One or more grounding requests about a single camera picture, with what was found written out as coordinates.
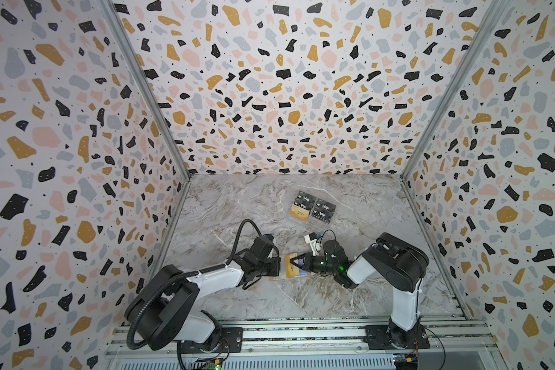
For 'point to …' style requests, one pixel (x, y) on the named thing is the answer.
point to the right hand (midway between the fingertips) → (294, 262)
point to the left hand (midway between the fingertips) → (287, 265)
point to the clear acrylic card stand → (311, 211)
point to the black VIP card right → (323, 210)
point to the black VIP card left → (304, 200)
